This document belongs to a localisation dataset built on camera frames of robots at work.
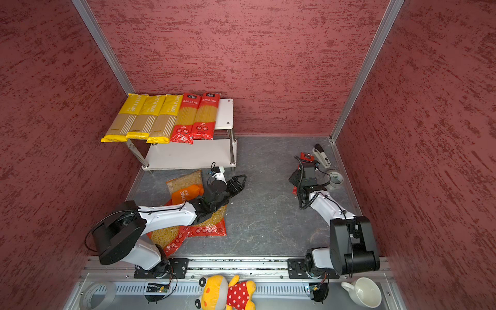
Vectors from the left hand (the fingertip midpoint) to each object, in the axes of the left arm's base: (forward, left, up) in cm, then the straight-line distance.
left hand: (244, 182), depth 84 cm
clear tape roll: (-41, +54, -11) cm, 69 cm away
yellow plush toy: (-40, +7, -6) cm, 41 cm away
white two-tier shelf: (+26, +16, -11) cm, 32 cm away
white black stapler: (+25, -43, -11) cm, 51 cm away
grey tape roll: (+12, -50, -14) cm, 53 cm away
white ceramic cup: (-38, -46, -13) cm, 61 cm away
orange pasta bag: (+2, +29, -9) cm, 31 cm away
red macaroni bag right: (-15, +13, -11) cm, 23 cm away
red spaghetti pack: (+27, -35, -15) cm, 47 cm away
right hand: (+6, -23, -5) cm, 24 cm away
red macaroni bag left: (-21, +30, -10) cm, 38 cm away
